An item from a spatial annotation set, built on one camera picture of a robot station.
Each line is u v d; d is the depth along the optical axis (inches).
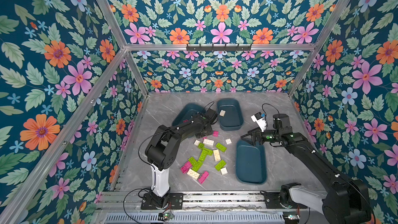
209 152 34.9
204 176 31.3
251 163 33.2
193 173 32.2
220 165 33.6
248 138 27.8
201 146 35.7
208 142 36.3
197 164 33.3
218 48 36.4
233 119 40.4
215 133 38.4
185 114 42.8
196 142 36.7
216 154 34.6
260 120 27.9
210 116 30.2
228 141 36.7
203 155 34.7
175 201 28.9
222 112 41.6
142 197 29.0
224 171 32.4
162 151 19.4
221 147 36.2
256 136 27.0
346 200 15.5
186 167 33.2
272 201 28.8
